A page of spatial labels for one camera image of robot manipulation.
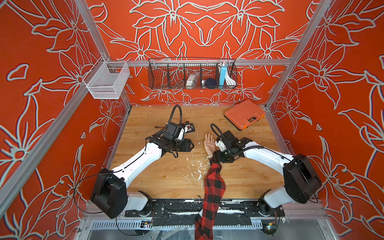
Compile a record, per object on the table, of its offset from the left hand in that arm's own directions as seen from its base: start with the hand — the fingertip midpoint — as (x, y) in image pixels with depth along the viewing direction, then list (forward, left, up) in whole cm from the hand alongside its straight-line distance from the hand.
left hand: (191, 145), depth 81 cm
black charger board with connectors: (+21, +3, -12) cm, 24 cm away
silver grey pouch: (+38, +2, +17) cm, 42 cm away
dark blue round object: (+38, -10, +14) cm, 42 cm away
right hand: (-5, -13, -8) cm, 16 cm away
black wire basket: (+47, +17, +15) cm, 52 cm away
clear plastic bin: (+35, +57, +16) cm, 69 cm away
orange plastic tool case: (+34, -37, -9) cm, 51 cm away
